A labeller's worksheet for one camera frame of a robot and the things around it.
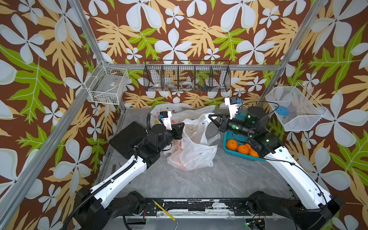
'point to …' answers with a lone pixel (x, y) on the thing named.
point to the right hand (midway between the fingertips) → (208, 116)
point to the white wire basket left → (106, 85)
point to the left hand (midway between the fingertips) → (184, 122)
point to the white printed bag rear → (168, 107)
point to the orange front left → (231, 144)
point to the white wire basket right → (296, 109)
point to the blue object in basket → (282, 110)
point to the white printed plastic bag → (195, 149)
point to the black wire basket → (190, 75)
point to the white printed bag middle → (179, 112)
